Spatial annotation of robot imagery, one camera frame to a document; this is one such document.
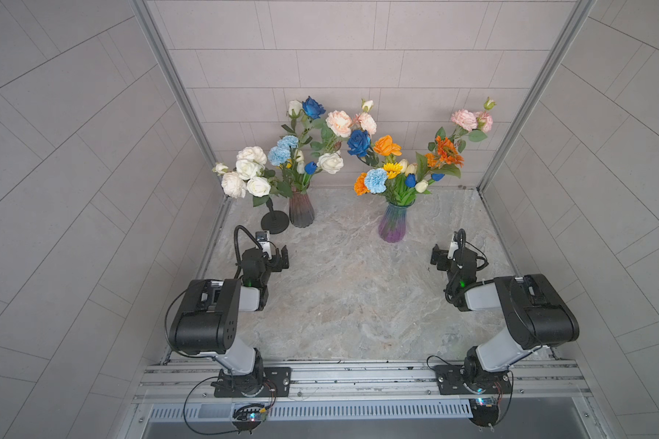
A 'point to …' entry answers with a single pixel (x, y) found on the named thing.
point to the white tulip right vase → (421, 186)
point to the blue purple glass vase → (393, 225)
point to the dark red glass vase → (300, 209)
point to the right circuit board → (483, 412)
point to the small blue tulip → (309, 169)
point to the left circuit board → (248, 416)
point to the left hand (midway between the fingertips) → (275, 242)
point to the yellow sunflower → (393, 169)
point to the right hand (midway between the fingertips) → (448, 243)
